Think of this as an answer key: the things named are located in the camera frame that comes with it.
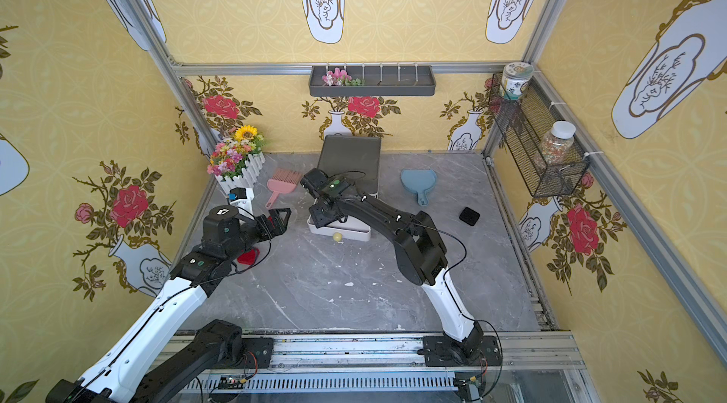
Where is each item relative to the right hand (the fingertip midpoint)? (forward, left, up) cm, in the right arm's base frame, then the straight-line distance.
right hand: (336, 206), depth 93 cm
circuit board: (-48, +23, -12) cm, 54 cm away
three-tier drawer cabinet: (+33, -5, -9) cm, 35 cm away
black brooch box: (+4, -46, -9) cm, 47 cm away
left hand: (-10, +16, +11) cm, 23 cm away
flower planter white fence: (+14, +36, +7) cm, 39 cm away
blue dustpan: (+21, -29, -11) cm, 38 cm away
